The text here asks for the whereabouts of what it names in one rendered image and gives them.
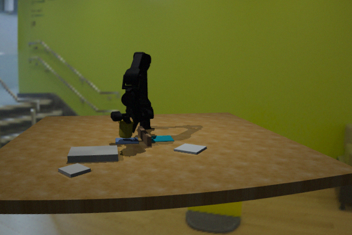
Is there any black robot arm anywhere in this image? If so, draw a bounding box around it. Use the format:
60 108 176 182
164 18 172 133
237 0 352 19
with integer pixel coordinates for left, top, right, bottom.
121 52 153 129

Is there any light grey square tile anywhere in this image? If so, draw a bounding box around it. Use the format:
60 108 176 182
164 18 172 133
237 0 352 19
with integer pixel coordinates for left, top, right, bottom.
174 144 206 155

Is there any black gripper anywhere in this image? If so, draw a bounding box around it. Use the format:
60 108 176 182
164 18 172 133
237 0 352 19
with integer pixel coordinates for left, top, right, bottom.
111 101 154 133

